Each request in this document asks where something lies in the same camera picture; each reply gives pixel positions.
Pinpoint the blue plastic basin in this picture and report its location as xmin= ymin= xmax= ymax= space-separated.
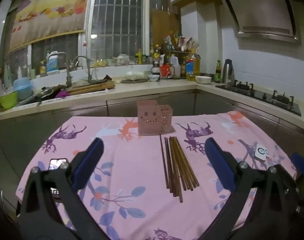
xmin=13 ymin=77 xmax=33 ymax=100

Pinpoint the tall steel faucet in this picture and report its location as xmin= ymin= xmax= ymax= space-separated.
xmin=47 ymin=52 xmax=73 ymax=88

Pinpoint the curved steel faucet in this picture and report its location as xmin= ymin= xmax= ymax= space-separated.
xmin=72 ymin=55 xmax=95 ymax=84

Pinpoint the barred window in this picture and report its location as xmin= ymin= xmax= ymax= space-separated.
xmin=88 ymin=0 xmax=147 ymax=65

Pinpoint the brown cardboard panel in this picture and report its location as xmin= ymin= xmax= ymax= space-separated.
xmin=152 ymin=9 xmax=181 ymax=48

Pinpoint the white detergent jug blue label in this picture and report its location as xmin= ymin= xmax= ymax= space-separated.
xmin=46 ymin=51 xmax=60 ymax=75

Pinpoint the yellow cooking oil bottle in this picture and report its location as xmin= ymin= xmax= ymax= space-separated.
xmin=186 ymin=49 xmax=200 ymax=82

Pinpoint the green plastic bowl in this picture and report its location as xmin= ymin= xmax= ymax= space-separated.
xmin=0 ymin=91 xmax=18 ymax=110

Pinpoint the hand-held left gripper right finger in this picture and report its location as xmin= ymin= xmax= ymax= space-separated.
xmin=197 ymin=137 xmax=301 ymax=240

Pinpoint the steel thermos kettle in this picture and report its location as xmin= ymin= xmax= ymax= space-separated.
xmin=222 ymin=59 xmax=235 ymax=85

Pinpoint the fruit printed window blind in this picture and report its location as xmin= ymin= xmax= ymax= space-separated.
xmin=8 ymin=0 xmax=92 ymax=53

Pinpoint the white plastic jug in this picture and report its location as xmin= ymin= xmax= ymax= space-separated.
xmin=169 ymin=55 xmax=181 ymax=78

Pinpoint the wooden rack of seasoning packets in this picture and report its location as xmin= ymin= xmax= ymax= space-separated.
xmin=163 ymin=32 xmax=200 ymax=55

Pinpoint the pink printed tablecloth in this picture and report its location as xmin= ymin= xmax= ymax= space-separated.
xmin=15 ymin=110 xmax=300 ymax=240

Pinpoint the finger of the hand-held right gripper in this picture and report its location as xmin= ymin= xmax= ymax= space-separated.
xmin=290 ymin=152 xmax=304 ymax=180

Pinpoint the clear plastic container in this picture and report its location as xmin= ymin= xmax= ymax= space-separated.
xmin=113 ymin=54 xmax=131 ymax=66

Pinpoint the white plastic bag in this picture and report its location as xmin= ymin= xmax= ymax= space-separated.
xmin=125 ymin=71 xmax=145 ymax=80

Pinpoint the dark sauce bottle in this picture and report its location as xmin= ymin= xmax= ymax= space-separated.
xmin=152 ymin=56 xmax=162 ymax=75

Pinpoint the wooden cutting board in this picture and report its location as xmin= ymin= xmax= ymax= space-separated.
xmin=67 ymin=81 xmax=116 ymax=96

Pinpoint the red packet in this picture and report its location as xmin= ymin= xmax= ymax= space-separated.
xmin=160 ymin=64 xmax=171 ymax=79

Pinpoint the black smartphone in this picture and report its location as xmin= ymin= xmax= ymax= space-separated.
xmin=49 ymin=157 xmax=69 ymax=198

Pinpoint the black gas stove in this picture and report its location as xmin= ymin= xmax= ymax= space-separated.
xmin=215 ymin=80 xmax=302 ymax=117

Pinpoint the dark bottle with green label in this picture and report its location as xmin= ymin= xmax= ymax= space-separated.
xmin=214 ymin=60 xmax=222 ymax=83

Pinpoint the pink plastic utensil holder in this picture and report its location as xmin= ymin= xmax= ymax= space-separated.
xmin=137 ymin=100 xmax=173 ymax=137

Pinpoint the steel range hood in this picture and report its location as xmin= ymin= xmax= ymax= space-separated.
xmin=216 ymin=0 xmax=303 ymax=46

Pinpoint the dark pot with lid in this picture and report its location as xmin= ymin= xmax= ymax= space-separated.
xmin=34 ymin=86 xmax=60 ymax=100

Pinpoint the small white timer device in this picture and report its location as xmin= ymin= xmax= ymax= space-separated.
xmin=254 ymin=144 xmax=269 ymax=162

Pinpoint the bundle of wooden chopsticks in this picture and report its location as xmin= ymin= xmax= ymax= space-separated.
xmin=160 ymin=135 xmax=200 ymax=203

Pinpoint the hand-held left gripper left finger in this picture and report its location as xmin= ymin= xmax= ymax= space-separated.
xmin=17 ymin=137 xmax=110 ymax=240

